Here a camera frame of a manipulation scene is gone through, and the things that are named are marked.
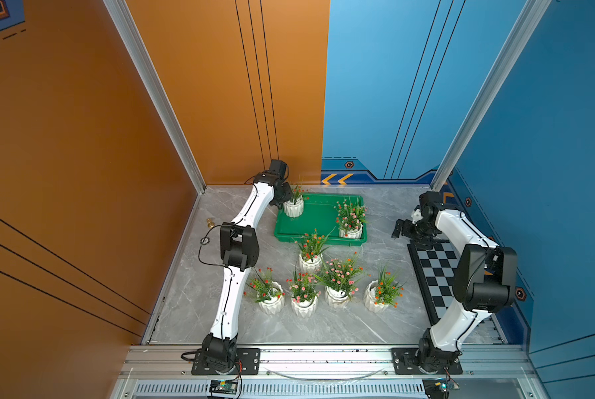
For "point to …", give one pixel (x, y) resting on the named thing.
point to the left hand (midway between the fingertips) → (289, 193)
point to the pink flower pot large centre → (338, 276)
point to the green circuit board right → (440, 388)
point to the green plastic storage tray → (319, 214)
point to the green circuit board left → (223, 386)
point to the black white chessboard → (436, 270)
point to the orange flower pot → (383, 292)
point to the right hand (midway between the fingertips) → (404, 238)
